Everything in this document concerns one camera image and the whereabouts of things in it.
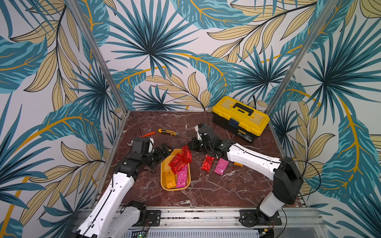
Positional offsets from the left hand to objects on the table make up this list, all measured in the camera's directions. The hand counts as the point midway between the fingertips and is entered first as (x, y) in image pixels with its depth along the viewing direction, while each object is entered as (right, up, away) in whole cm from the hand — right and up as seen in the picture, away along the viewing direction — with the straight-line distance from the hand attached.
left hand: (169, 155), depth 75 cm
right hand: (+10, +6, +6) cm, 13 cm away
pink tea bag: (+29, -9, +13) cm, 33 cm away
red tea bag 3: (+21, -8, +15) cm, 27 cm away
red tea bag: (+9, 0, +3) cm, 9 cm away
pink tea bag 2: (+6, -13, +9) cm, 17 cm away
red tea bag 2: (+3, -7, +12) cm, 14 cm away
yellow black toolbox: (+42, +19, +18) cm, 49 cm away
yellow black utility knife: (-6, +11, +31) cm, 34 cm away
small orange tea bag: (0, -16, +7) cm, 17 cm away
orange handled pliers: (-24, +8, +30) cm, 39 cm away
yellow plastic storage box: (-5, -10, +14) cm, 18 cm away
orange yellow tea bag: (+29, +1, -18) cm, 34 cm away
